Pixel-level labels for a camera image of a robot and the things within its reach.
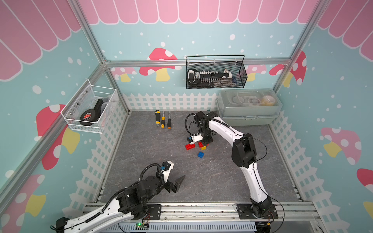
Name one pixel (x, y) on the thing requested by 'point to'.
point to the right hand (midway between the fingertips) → (205, 139)
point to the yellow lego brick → (204, 147)
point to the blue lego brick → (200, 155)
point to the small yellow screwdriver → (163, 121)
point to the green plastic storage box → (248, 107)
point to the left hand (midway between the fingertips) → (177, 173)
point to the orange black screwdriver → (169, 122)
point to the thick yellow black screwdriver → (158, 112)
